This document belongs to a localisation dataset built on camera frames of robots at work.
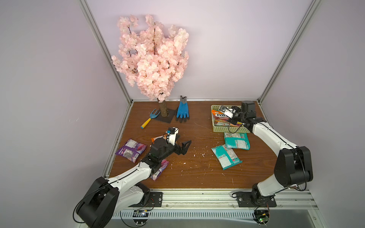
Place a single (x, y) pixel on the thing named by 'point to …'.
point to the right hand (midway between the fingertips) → (229, 107)
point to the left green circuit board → (140, 216)
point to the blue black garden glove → (183, 110)
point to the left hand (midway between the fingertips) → (187, 139)
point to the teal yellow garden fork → (152, 116)
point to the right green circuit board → (261, 216)
